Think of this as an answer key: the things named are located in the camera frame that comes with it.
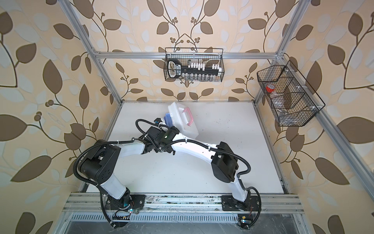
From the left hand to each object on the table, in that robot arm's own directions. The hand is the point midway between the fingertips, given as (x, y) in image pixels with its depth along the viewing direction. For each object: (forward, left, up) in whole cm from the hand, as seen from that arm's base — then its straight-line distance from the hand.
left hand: (171, 140), depth 94 cm
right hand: (-2, -4, +15) cm, 16 cm away
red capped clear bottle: (+24, -61, +26) cm, 70 cm away
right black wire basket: (+14, -71, +25) cm, 77 cm away
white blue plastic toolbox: (+7, -6, +16) cm, 19 cm away
